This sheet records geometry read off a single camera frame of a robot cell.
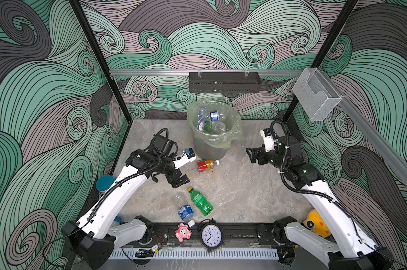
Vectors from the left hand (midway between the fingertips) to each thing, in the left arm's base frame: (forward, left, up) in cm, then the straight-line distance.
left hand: (183, 169), depth 71 cm
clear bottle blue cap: (+33, -15, 0) cm, 36 cm away
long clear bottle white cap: (+30, -8, +2) cm, 31 cm away
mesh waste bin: (+33, -16, -7) cm, 38 cm away
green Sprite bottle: (-9, -8, -17) cm, 20 cm away
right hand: (+9, -32, +4) cm, 33 cm away
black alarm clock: (-21, -13, -19) cm, 31 cm away
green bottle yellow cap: (+32, -11, -9) cm, 35 cm away
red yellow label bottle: (+11, -9, -17) cm, 22 cm away
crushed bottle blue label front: (-13, -1, -16) cm, 21 cm away
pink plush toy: (-21, 0, -18) cm, 28 cm away
